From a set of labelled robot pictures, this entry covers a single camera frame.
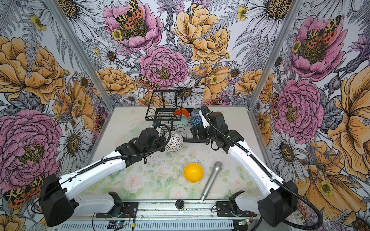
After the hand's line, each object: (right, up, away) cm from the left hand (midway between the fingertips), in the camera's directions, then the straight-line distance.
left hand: (163, 142), depth 80 cm
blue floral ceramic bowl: (+19, +19, +32) cm, 42 cm away
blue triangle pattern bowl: (+20, +11, +29) cm, 37 cm away
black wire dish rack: (-4, +21, +32) cm, 38 cm away
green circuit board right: (+41, -38, -8) cm, 56 cm away
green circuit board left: (-21, -39, -9) cm, 45 cm away
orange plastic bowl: (+11, +18, +29) cm, 36 cm away
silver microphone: (+27, -21, +1) cm, 34 cm away
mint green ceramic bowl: (+9, +9, +28) cm, 31 cm away
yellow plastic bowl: (+17, -19, +7) cm, 26 cm away
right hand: (+20, +6, -2) cm, 21 cm away
